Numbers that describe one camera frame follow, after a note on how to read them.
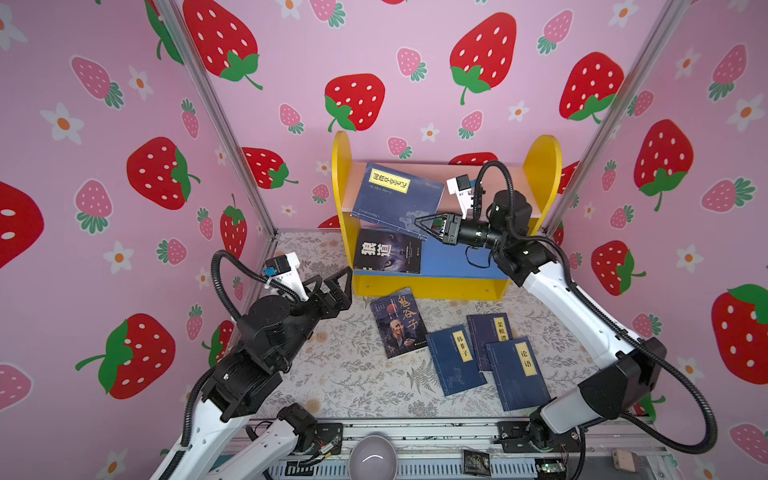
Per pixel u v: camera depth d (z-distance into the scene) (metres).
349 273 0.57
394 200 0.65
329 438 0.73
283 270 0.49
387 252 0.93
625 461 0.69
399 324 0.93
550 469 0.70
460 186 0.60
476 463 0.69
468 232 0.59
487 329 0.93
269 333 0.41
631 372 0.41
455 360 0.86
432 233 0.64
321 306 0.51
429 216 0.64
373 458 0.71
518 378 0.82
